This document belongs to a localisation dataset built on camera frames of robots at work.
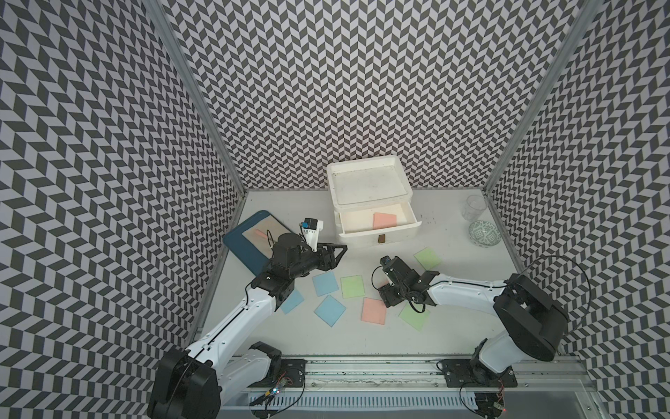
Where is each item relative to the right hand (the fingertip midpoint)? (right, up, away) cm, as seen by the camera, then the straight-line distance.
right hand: (391, 293), depth 89 cm
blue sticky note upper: (-23, +3, +2) cm, 23 cm away
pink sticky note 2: (-7, -5, -4) cm, 9 cm away
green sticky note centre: (-14, +2, -1) cm, 14 cm away
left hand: (-18, +17, -12) cm, 27 cm away
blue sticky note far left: (-33, -1, -5) cm, 34 cm away
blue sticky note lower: (-21, -5, -4) cm, 22 cm away
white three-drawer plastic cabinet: (-7, +32, -7) cm, 34 cm away
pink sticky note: (-3, +25, -3) cm, 26 cm away
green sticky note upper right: (+15, +11, +6) cm, 20 cm away
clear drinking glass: (+38, +31, +17) cm, 52 cm away
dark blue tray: (-57, +14, +12) cm, 59 cm away
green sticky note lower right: (+6, -6, -6) cm, 11 cm away
